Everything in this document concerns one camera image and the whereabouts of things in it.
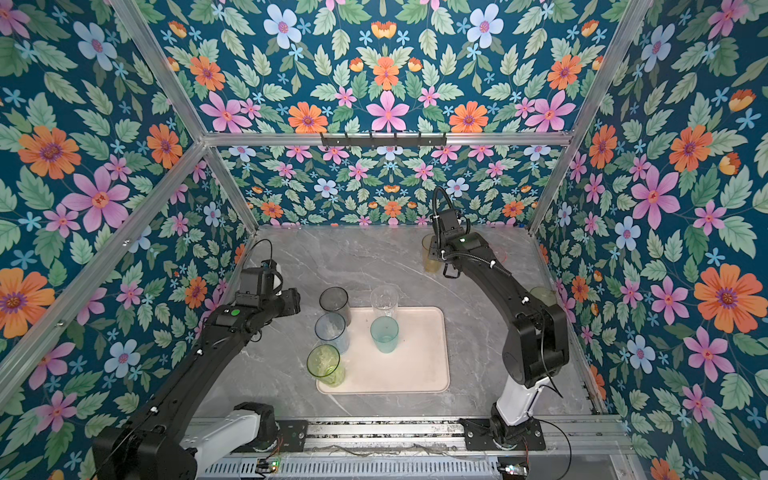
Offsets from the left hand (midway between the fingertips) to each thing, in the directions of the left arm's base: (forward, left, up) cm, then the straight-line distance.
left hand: (293, 289), depth 80 cm
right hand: (+11, -43, +2) cm, 44 cm away
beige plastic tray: (-17, -33, -17) cm, 41 cm away
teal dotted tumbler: (-7, -24, -15) cm, 29 cm away
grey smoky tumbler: (-1, -11, -5) cm, 12 cm away
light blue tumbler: (-6, -8, -13) cm, 16 cm away
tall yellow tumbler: (+18, -41, -17) cm, 48 cm away
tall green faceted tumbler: (-15, -6, -17) cm, 23 cm away
